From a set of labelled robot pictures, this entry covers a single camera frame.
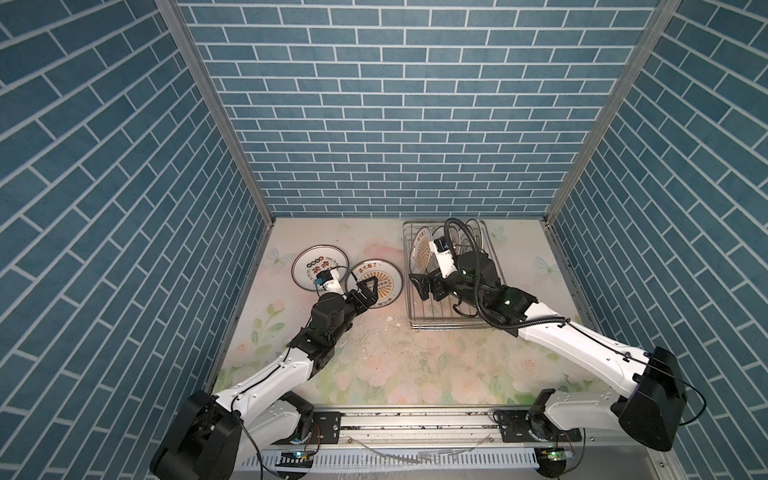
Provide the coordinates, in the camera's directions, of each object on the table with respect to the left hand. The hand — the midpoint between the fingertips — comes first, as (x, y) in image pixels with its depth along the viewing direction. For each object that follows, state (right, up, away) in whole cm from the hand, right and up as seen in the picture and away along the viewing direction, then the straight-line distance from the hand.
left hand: (371, 285), depth 82 cm
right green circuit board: (+46, -39, -11) cm, 61 cm away
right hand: (+13, +6, -6) cm, 16 cm away
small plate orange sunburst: (+4, -1, +20) cm, 21 cm away
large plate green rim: (-22, +6, +24) cm, 33 cm away
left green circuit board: (-18, -41, -9) cm, 46 cm away
